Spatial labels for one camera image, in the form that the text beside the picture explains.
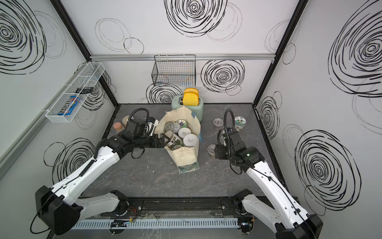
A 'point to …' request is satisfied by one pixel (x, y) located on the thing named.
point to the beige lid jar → (125, 120)
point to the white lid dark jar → (175, 143)
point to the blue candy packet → (72, 107)
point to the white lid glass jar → (190, 140)
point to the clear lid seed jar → (211, 150)
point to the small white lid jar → (182, 123)
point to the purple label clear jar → (218, 123)
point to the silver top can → (171, 126)
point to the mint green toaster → (177, 102)
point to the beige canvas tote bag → (186, 158)
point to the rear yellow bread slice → (188, 89)
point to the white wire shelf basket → (88, 76)
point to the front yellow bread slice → (191, 98)
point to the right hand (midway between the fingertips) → (221, 150)
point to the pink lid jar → (118, 126)
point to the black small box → (85, 90)
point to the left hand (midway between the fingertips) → (164, 139)
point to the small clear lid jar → (183, 131)
